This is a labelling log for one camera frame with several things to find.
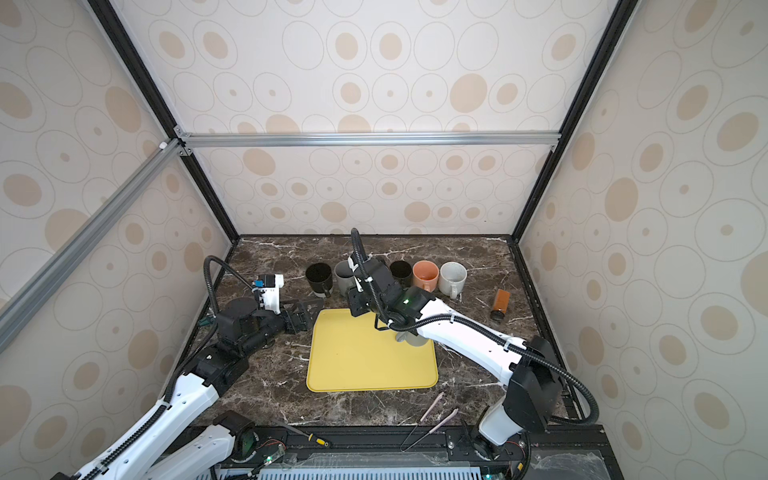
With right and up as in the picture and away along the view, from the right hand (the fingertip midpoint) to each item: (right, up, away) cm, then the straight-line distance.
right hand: (353, 291), depth 77 cm
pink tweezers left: (+18, -33, 0) cm, 38 cm away
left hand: (-8, -2, -5) cm, 9 cm away
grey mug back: (+16, -15, +12) cm, 25 cm away
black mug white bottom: (-14, +3, +20) cm, 24 cm away
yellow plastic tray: (-3, -20, +12) cm, 23 cm away
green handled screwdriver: (-49, -11, +17) cm, 53 cm away
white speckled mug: (+31, +2, +23) cm, 38 cm away
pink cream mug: (+22, +4, +26) cm, 34 cm away
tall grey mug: (-5, +3, +18) cm, 19 cm away
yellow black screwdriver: (-10, -36, -3) cm, 38 cm away
